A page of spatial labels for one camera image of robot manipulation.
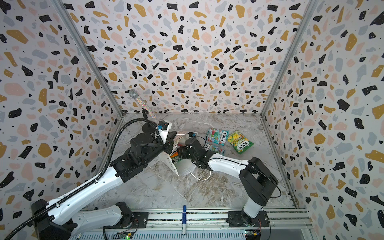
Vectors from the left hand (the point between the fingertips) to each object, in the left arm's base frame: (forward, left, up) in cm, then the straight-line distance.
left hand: (175, 130), depth 68 cm
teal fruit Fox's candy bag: (+19, -24, -31) cm, 43 cm away
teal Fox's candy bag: (+13, -23, -34) cm, 43 cm away
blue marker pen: (-31, -3, -33) cm, 45 cm away
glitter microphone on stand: (+29, +23, -15) cm, 40 cm away
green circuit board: (-36, +25, -34) cm, 55 cm away
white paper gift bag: (-7, -2, -24) cm, 25 cm away
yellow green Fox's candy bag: (+14, -39, -32) cm, 53 cm away
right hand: (+3, +1, -19) cm, 20 cm away
